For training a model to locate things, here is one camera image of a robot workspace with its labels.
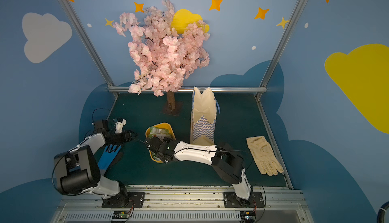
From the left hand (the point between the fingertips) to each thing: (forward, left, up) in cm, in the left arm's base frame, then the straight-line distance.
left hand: (133, 134), depth 92 cm
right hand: (-6, -22, +3) cm, 23 cm away
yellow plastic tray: (-13, -16, 0) cm, 21 cm away
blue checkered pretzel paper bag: (+19, -44, +5) cm, 48 cm away
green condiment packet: (+3, -16, -2) cm, 16 cm away
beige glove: (-7, -80, -6) cm, 80 cm away
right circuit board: (-39, -65, -7) cm, 76 cm away
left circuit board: (-40, -3, -7) cm, 41 cm away
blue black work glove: (-11, +11, -5) cm, 17 cm away
